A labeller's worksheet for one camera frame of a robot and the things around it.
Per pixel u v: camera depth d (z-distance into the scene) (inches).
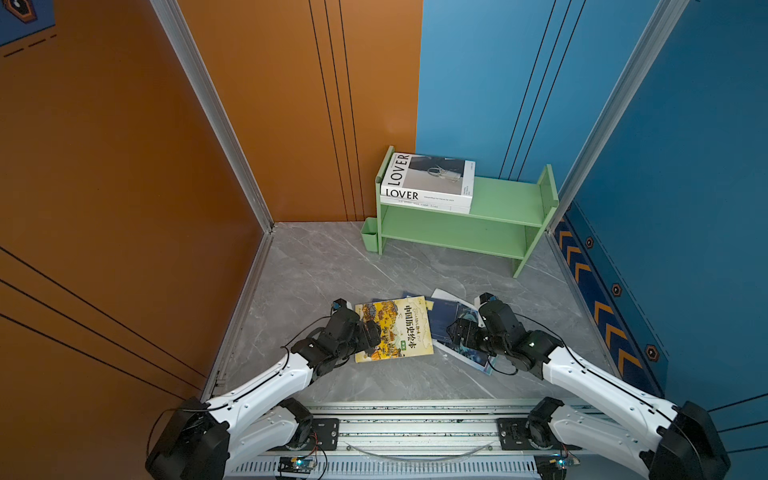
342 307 30.4
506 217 33.4
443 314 36.9
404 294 38.3
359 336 29.2
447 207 33.5
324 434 29.1
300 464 27.8
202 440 15.7
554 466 27.8
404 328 35.1
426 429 29.9
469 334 28.0
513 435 28.5
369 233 42.1
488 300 29.4
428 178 34.4
